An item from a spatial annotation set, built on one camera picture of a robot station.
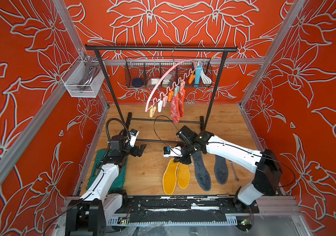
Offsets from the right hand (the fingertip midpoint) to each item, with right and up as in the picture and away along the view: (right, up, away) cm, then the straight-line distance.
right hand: (172, 159), depth 76 cm
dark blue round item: (-23, +46, +21) cm, 55 cm away
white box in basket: (-11, +44, +11) cm, 47 cm away
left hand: (-21, +8, +10) cm, 25 cm away
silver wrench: (+37, -13, +5) cm, 40 cm away
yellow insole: (-1, -10, +2) cm, 11 cm away
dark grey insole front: (+30, -9, +9) cm, 32 cm away
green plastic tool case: (-29, -13, 0) cm, 31 cm away
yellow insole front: (+7, -12, +7) cm, 16 cm away
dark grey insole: (+18, -12, +7) cm, 23 cm away
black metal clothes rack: (-31, +25, +14) cm, 42 cm away
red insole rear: (+6, +31, +8) cm, 32 cm away
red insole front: (+2, +27, +7) cm, 28 cm away
